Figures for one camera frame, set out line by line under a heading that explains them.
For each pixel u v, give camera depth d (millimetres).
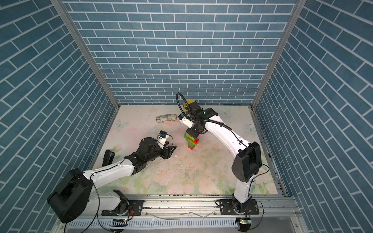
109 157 905
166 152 743
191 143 872
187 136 867
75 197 413
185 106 652
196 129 694
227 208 737
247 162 459
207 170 871
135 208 737
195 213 733
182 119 746
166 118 1083
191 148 959
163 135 734
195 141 861
